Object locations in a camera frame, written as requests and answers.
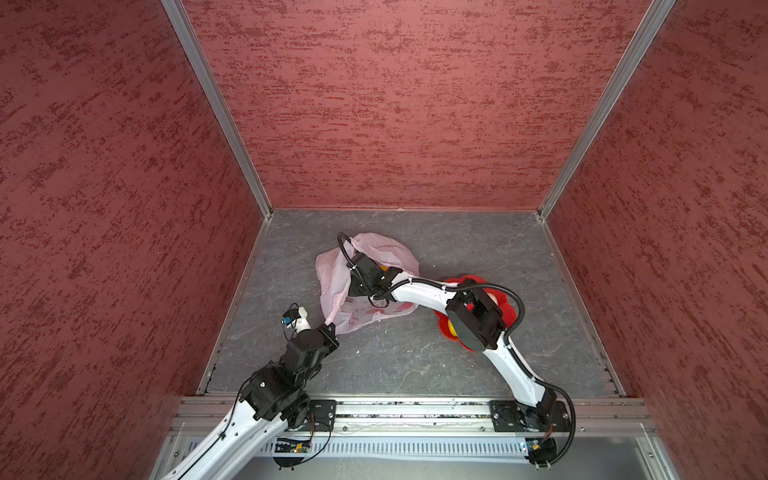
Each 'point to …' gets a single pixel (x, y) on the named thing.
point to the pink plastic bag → (333, 268)
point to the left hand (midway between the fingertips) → (337, 331)
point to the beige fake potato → (492, 297)
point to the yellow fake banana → (384, 268)
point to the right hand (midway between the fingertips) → (351, 289)
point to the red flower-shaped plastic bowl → (507, 311)
